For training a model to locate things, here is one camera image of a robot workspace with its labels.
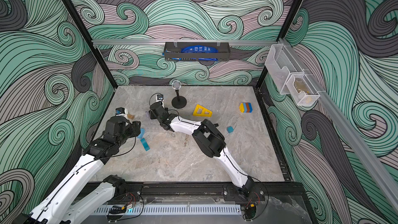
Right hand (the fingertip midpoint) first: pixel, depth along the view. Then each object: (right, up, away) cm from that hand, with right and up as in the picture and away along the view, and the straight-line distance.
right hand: (157, 107), depth 96 cm
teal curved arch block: (-6, -22, -6) cm, 23 cm away
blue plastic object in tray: (+26, +36, -3) cm, 45 cm away
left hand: (-6, -6, -18) cm, 20 cm away
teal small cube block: (+46, -14, -1) cm, 48 cm away
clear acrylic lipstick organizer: (-4, -12, +2) cm, 13 cm away
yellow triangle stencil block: (+27, -3, +9) cm, 29 cm away
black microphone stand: (+12, +3, +13) cm, 18 cm away
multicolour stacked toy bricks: (+59, -1, +9) cm, 60 cm away
